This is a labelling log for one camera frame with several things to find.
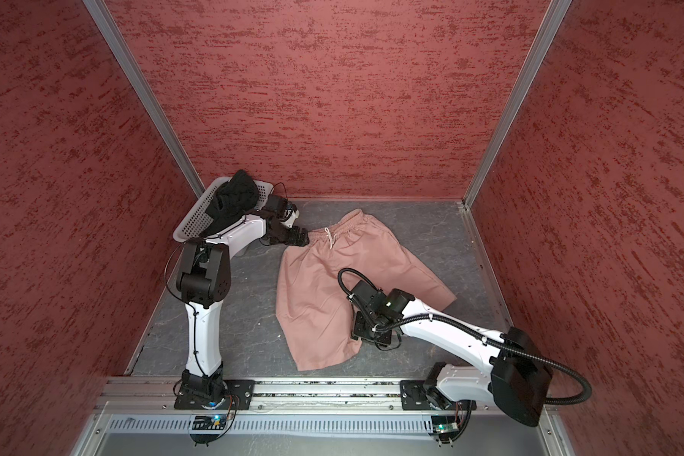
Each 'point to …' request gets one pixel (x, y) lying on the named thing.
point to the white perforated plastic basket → (196, 221)
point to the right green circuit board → (444, 427)
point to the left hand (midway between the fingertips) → (297, 243)
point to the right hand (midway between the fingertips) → (359, 345)
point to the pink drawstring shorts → (316, 274)
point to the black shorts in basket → (233, 198)
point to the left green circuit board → (216, 422)
